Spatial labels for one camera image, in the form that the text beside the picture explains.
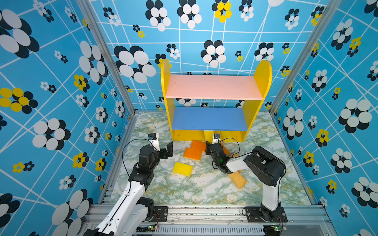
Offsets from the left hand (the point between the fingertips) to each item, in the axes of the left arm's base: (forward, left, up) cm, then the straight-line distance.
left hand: (166, 141), depth 80 cm
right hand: (+9, -27, -14) cm, 32 cm away
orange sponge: (+9, -18, -18) cm, 27 cm away
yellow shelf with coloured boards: (+18, -41, -6) cm, 45 cm away
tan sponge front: (-15, -41, -17) cm, 47 cm away
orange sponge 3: (+2, -14, -17) cm, 23 cm away
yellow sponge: (-8, -8, -19) cm, 22 cm away
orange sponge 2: (+5, -37, -20) cm, 42 cm away
